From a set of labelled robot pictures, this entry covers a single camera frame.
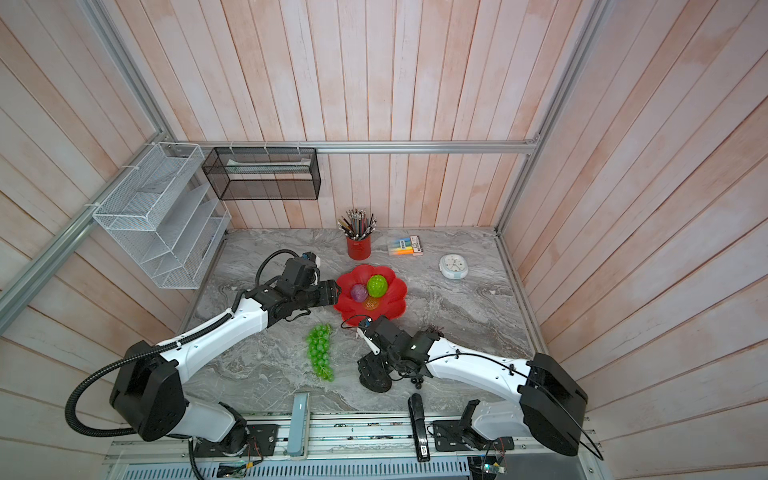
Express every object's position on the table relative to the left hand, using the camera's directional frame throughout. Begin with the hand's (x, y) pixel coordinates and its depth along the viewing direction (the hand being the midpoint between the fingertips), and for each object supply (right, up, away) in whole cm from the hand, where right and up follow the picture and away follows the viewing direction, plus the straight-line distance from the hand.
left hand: (331, 295), depth 85 cm
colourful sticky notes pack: (+25, +16, +30) cm, 41 cm away
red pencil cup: (+7, +14, +24) cm, 28 cm away
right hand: (+12, -18, -4) cm, 21 cm away
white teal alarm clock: (+41, +8, +22) cm, 47 cm away
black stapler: (+23, -26, -10) cm, 37 cm away
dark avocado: (+13, -18, -14) cm, 26 cm away
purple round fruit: (+7, -1, +12) cm, 14 cm away
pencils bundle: (+6, +23, +19) cm, 30 cm away
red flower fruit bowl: (+5, -7, +12) cm, 15 cm away
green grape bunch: (-4, -16, +1) cm, 16 cm away
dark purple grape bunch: (+25, -24, -3) cm, 34 cm away
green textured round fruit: (+13, +2, +12) cm, 18 cm away
